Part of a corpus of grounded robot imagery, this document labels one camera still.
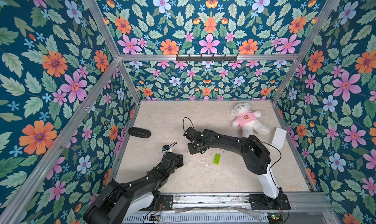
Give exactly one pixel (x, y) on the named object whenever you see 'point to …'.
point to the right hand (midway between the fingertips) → (193, 150)
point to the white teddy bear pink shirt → (246, 119)
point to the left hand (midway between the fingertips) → (184, 156)
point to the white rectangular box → (279, 138)
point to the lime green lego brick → (216, 159)
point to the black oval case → (139, 132)
